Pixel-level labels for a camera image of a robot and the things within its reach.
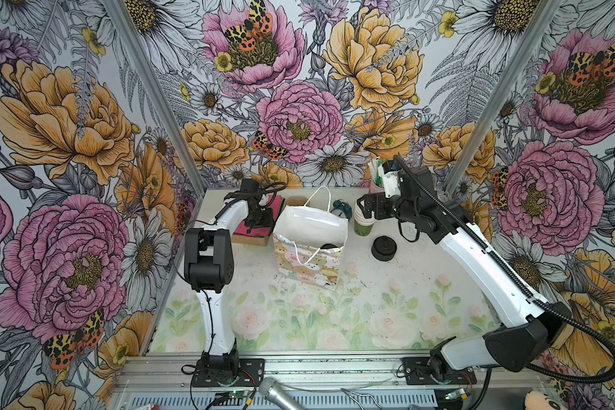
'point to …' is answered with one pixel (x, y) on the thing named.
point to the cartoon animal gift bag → (308, 241)
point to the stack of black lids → (383, 248)
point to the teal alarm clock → (342, 208)
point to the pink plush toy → (537, 400)
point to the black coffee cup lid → (328, 246)
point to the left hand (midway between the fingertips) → (268, 228)
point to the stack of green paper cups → (362, 225)
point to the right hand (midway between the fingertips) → (373, 207)
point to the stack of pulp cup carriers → (296, 201)
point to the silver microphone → (272, 391)
